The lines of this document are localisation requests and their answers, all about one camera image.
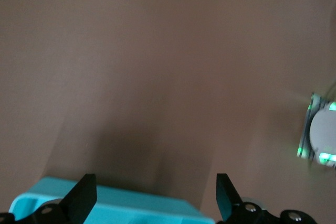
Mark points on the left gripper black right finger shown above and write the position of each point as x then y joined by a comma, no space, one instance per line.
225,197

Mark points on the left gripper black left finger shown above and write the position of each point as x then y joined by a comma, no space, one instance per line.
84,195

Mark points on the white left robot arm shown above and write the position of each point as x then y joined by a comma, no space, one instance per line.
324,129

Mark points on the turquoise plastic bin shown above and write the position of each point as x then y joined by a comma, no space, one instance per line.
136,205

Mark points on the brown table cover sheet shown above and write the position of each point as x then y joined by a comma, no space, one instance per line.
157,64

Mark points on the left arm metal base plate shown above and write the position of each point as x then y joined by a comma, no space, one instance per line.
305,129

